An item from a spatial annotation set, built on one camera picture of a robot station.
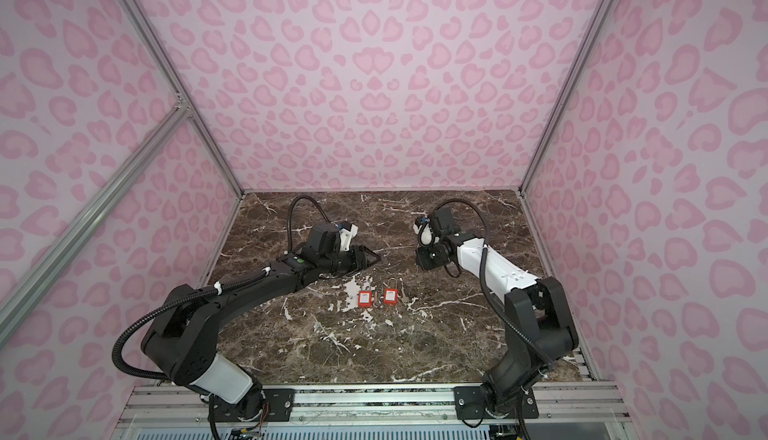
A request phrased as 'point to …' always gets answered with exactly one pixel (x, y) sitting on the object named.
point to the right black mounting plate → (469, 404)
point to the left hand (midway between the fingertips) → (380, 256)
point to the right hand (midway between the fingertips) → (423, 256)
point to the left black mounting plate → (277, 406)
